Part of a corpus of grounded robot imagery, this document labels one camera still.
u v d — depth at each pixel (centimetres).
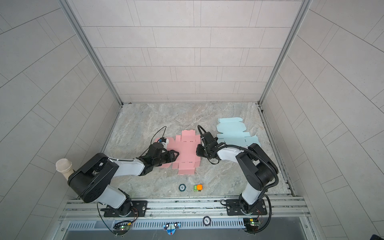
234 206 71
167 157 78
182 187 77
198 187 75
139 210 70
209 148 70
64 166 57
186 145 94
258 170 46
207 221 68
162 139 81
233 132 99
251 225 68
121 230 65
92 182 43
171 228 65
